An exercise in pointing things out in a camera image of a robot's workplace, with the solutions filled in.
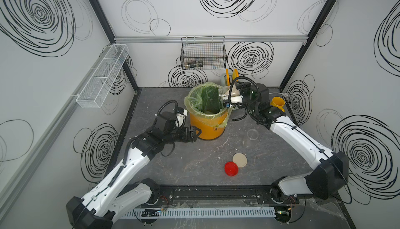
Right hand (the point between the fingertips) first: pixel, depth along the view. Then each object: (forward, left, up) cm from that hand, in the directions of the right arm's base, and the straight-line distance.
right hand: (242, 84), depth 76 cm
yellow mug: (+9, -29, -25) cm, 39 cm away
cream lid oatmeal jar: (-6, +5, 0) cm, 7 cm away
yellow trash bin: (-14, +15, -17) cm, 27 cm away
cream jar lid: (-26, -1, -33) cm, 42 cm away
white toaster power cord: (+24, -41, -34) cm, 58 cm away
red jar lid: (-30, +4, -34) cm, 46 cm away
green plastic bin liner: (+5, +19, -21) cm, 29 cm away
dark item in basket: (+16, +26, 0) cm, 30 cm away
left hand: (-21, +23, -10) cm, 33 cm away
